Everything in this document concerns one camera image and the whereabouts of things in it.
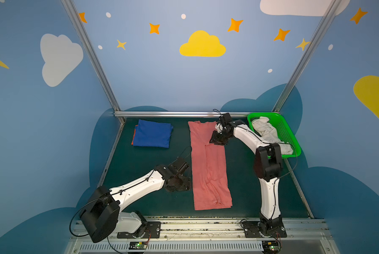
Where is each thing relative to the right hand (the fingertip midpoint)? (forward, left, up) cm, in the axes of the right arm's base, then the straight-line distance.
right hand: (212, 140), depth 98 cm
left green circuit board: (-56, +35, -8) cm, 66 cm away
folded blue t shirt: (+7, +41, -5) cm, 42 cm away
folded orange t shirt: (+7, +55, -7) cm, 56 cm away
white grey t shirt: (+11, -40, -5) cm, 41 cm away
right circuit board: (-53, -26, -10) cm, 60 cm away
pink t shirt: (-25, +1, -8) cm, 26 cm away
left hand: (-31, +13, -2) cm, 33 cm away
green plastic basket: (+16, -51, -4) cm, 53 cm away
